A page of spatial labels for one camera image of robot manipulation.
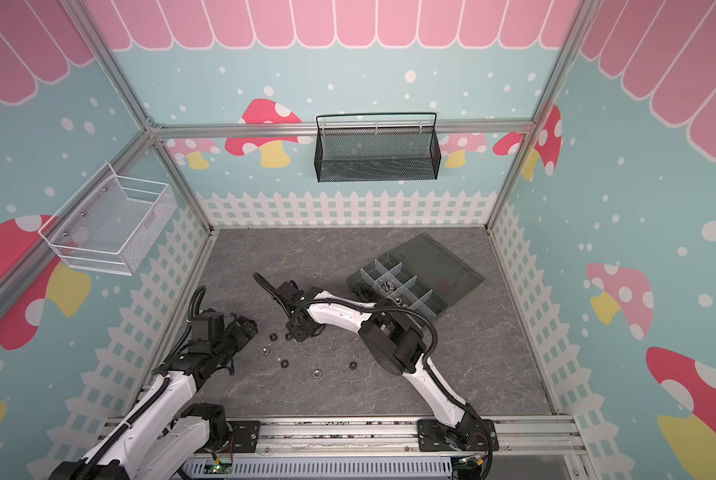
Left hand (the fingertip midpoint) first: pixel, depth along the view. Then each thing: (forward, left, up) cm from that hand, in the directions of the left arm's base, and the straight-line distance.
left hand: (248, 337), depth 87 cm
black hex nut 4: (-6, -31, -4) cm, 32 cm away
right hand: (+5, -14, -4) cm, 16 cm away
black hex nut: (+2, -6, -5) cm, 8 cm away
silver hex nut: (-2, -4, -5) cm, 7 cm away
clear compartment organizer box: (+24, -52, +1) cm, 58 cm away
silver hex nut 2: (-9, -20, -4) cm, 23 cm away
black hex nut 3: (-6, -11, -5) cm, 13 cm away
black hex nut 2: (+2, -10, -5) cm, 12 cm away
